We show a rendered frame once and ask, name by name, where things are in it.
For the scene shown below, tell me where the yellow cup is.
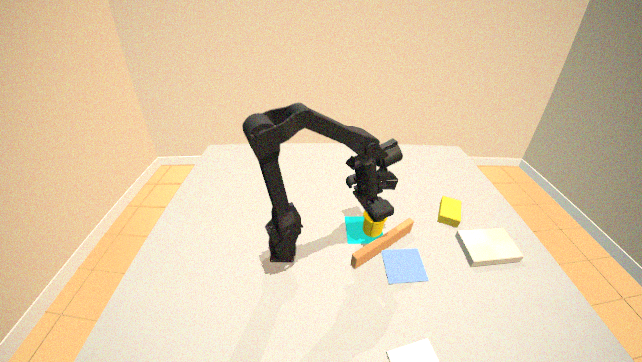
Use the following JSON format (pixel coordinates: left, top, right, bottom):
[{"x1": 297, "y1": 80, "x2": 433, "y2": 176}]
[{"x1": 362, "y1": 211, "x2": 387, "y2": 238}]

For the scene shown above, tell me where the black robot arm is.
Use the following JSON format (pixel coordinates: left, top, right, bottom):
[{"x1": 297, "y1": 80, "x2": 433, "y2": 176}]
[{"x1": 242, "y1": 102, "x2": 403, "y2": 262}]

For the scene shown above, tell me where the yellow cube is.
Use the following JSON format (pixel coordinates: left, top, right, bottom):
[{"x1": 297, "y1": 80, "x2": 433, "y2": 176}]
[{"x1": 437, "y1": 196, "x2": 461, "y2": 228}]

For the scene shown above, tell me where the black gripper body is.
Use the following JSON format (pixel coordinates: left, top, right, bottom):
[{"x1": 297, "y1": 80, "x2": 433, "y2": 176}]
[{"x1": 346, "y1": 174, "x2": 394, "y2": 222}]

